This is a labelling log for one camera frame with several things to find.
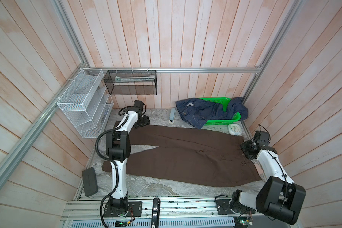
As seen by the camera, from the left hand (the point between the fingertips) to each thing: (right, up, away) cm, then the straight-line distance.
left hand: (144, 125), depth 102 cm
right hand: (+65, -13, -14) cm, 68 cm away
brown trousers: (+32, -21, -8) cm, 39 cm away
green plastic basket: (+57, +7, +9) cm, 58 cm away
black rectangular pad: (-29, -33, -19) cm, 48 cm away
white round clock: (+68, -3, +2) cm, 68 cm away
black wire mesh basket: (-9, +32, 0) cm, 33 cm away
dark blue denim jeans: (+40, +11, +8) cm, 42 cm away
